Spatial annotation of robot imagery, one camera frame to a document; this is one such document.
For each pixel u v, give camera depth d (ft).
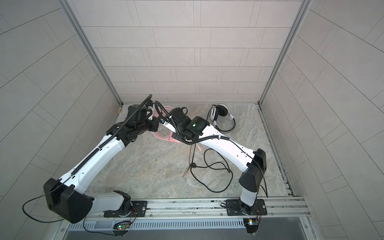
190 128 1.59
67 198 1.19
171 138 2.08
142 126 2.00
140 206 2.36
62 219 1.40
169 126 2.04
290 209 2.36
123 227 2.09
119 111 3.68
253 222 2.26
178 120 1.72
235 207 2.33
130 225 2.19
